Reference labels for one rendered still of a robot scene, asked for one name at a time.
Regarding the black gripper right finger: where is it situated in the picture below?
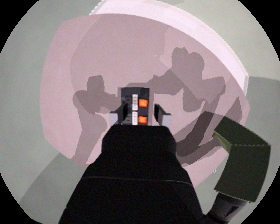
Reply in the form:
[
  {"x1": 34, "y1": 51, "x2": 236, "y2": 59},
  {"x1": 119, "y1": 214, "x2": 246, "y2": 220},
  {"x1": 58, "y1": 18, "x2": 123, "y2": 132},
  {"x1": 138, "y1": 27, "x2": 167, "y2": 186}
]
[{"x1": 154, "y1": 104, "x2": 172, "y2": 130}]

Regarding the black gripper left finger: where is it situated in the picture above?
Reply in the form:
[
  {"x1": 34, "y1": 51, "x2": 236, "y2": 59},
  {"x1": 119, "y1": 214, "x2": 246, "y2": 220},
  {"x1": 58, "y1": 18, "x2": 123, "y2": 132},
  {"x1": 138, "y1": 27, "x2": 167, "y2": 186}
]
[{"x1": 109, "y1": 103, "x2": 128, "y2": 127}]

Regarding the black power strip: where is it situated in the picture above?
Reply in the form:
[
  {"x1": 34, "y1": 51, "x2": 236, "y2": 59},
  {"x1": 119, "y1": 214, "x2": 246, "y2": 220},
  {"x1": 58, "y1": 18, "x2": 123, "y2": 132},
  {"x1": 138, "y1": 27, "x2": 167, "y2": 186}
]
[{"x1": 121, "y1": 88, "x2": 150, "y2": 125}]

